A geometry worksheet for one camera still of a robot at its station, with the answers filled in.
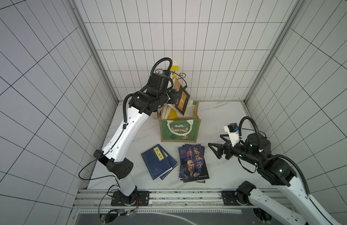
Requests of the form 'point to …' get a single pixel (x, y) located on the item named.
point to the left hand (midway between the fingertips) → (172, 97)
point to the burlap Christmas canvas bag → (184, 130)
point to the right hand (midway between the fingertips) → (214, 136)
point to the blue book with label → (156, 161)
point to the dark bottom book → (181, 101)
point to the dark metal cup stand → (180, 74)
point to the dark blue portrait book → (192, 166)
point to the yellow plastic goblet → (174, 68)
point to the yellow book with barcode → (172, 116)
